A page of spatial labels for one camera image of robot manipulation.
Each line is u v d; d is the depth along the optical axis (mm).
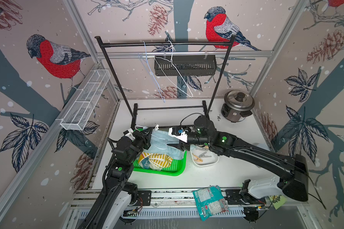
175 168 835
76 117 701
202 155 876
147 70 1011
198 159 856
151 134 700
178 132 531
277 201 724
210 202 697
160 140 777
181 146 577
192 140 575
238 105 927
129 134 688
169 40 895
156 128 757
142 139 648
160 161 812
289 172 405
